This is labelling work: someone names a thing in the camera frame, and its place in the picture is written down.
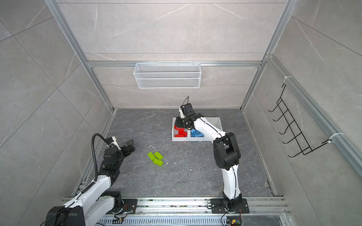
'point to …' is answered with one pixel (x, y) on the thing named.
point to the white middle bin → (195, 138)
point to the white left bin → (176, 131)
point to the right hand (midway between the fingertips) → (176, 122)
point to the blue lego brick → (197, 134)
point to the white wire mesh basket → (167, 75)
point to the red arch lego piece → (179, 129)
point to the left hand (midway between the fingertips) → (126, 140)
